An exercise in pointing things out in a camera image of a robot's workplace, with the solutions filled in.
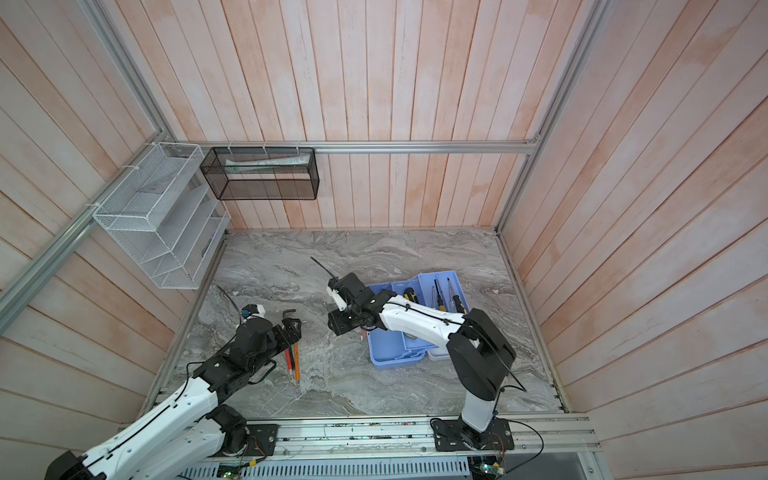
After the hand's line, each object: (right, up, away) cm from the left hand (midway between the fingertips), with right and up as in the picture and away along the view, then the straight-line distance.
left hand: (293, 334), depth 83 cm
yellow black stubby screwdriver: (+48, +8, +2) cm, 48 cm away
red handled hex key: (-2, -9, +3) cm, 10 cm away
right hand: (+12, +3, +3) cm, 13 cm away
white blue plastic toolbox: (+43, +12, +7) cm, 45 cm away
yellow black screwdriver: (+43, +9, +4) cm, 44 cm away
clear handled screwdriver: (+41, +10, +5) cm, 42 cm away
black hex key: (-6, +4, +15) cm, 17 cm away
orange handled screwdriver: (0, -9, +3) cm, 10 cm away
